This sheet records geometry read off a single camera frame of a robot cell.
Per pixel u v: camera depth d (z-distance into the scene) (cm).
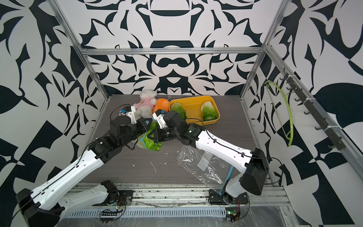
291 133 66
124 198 74
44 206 38
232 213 70
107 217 69
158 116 64
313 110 55
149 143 67
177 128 53
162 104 104
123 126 51
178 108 101
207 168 83
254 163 43
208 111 99
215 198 74
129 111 64
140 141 66
